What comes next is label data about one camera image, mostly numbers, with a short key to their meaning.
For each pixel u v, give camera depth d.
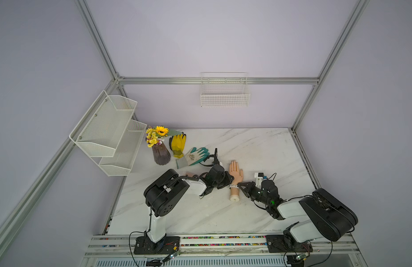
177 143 1.11
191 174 1.05
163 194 0.51
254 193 0.78
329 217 0.45
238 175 0.93
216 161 0.88
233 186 0.88
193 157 1.04
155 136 0.82
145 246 0.73
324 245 0.75
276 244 0.73
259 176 0.84
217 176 0.75
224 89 0.93
